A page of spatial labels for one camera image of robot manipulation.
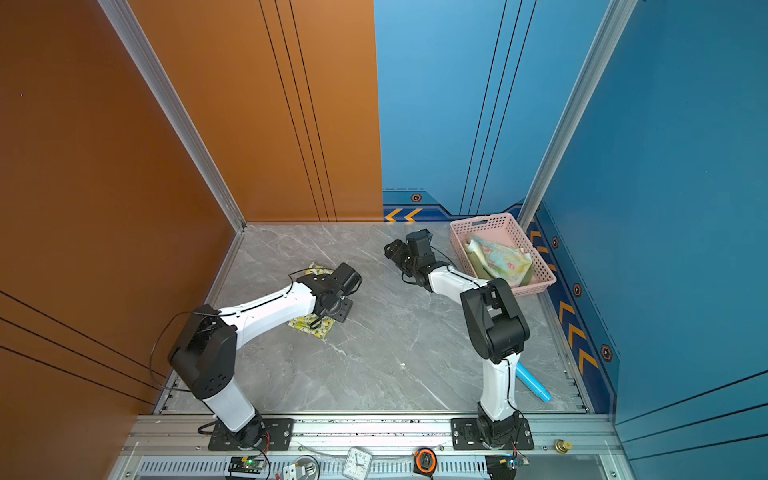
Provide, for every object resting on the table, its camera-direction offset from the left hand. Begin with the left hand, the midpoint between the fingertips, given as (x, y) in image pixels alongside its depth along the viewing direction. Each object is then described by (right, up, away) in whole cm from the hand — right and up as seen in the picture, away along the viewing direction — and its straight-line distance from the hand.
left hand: (338, 302), depth 91 cm
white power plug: (-4, -31, -28) cm, 42 cm away
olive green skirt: (+44, +10, +6) cm, 46 cm away
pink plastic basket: (+59, +24, +25) cm, 69 cm away
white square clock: (+9, -33, -22) cm, 41 cm away
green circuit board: (-19, -35, -20) cm, 45 cm away
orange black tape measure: (+24, -32, -24) cm, 47 cm away
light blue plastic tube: (+55, -21, -12) cm, 60 cm away
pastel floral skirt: (+57, +11, +14) cm, 59 cm away
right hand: (+16, +15, +7) cm, 23 cm away
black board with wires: (+42, -35, -21) cm, 59 cm away
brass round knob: (+57, -31, -20) cm, 68 cm away
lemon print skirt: (-3, -3, -16) cm, 17 cm away
